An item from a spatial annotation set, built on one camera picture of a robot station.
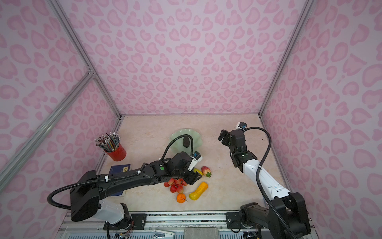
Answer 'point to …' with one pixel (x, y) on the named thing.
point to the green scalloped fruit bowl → (177, 145)
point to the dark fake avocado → (186, 141)
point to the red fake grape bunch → (176, 185)
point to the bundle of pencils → (108, 142)
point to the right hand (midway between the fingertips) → (227, 132)
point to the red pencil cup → (118, 154)
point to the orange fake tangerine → (180, 197)
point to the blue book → (117, 169)
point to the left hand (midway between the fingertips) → (199, 170)
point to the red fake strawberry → (206, 171)
